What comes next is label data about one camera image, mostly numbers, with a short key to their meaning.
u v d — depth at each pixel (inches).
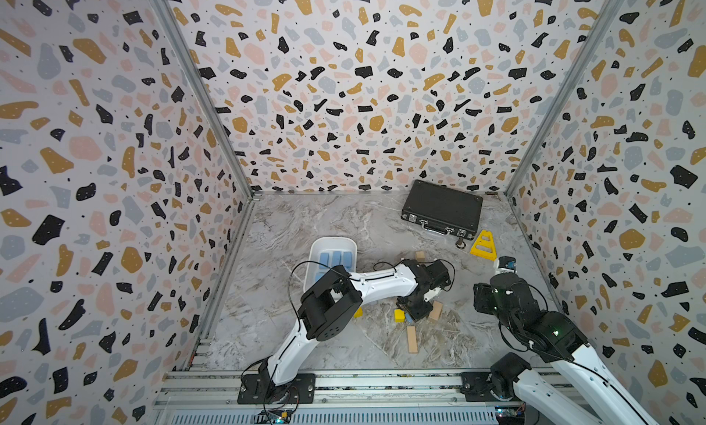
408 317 32.6
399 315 33.7
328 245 39.6
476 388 28.8
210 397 28.9
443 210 43.0
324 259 39.2
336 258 39.4
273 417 27.6
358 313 27.3
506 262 25.5
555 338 18.8
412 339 32.2
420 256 39.4
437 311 33.6
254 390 28.3
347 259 39.2
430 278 27.9
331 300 21.8
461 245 41.6
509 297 20.7
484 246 41.1
